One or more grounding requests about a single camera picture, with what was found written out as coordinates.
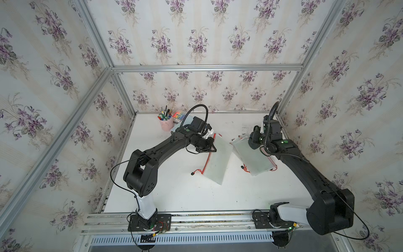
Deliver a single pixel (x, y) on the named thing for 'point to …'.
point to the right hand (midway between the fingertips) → (258, 133)
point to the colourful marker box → (177, 116)
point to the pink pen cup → (166, 121)
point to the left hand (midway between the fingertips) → (216, 150)
